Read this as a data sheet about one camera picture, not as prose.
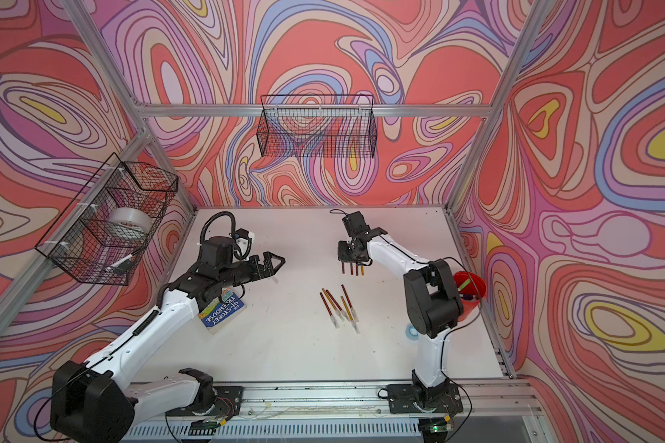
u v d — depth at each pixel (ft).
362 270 3.29
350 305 2.98
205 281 1.88
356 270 3.29
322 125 3.15
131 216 2.43
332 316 2.91
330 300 3.05
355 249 2.31
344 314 2.91
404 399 2.41
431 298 1.64
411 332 2.78
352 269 3.32
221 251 2.01
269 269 2.30
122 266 2.35
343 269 3.32
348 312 2.95
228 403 2.37
